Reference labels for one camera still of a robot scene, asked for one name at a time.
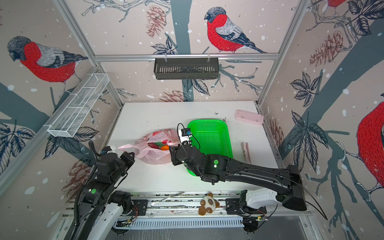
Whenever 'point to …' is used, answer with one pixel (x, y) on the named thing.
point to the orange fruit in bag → (165, 147)
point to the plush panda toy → (208, 204)
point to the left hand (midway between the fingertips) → (134, 152)
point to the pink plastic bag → (161, 137)
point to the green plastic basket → (212, 136)
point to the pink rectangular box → (248, 116)
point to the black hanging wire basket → (186, 68)
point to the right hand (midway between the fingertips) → (169, 149)
